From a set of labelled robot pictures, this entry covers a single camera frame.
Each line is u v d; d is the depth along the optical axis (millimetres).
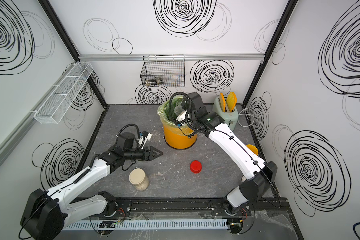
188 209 754
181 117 678
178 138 910
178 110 645
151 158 680
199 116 523
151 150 693
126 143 609
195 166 858
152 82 870
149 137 736
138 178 718
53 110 718
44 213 389
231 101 952
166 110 828
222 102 933
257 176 398
